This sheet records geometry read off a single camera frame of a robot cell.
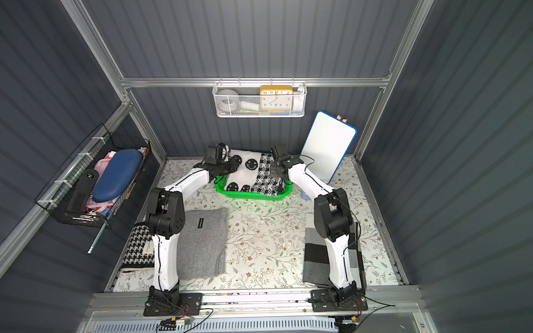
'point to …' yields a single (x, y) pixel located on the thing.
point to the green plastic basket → (219, 186)
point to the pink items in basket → (95, 207)
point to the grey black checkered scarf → (316, 267)
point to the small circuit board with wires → (171, 324)
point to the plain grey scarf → (202, 248)
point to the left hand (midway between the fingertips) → (241, 164)
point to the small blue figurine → (305, 196)
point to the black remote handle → (82, 191)
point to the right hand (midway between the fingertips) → (283, 167)
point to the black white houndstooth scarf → (140, 254)
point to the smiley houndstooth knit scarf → (253, 174)
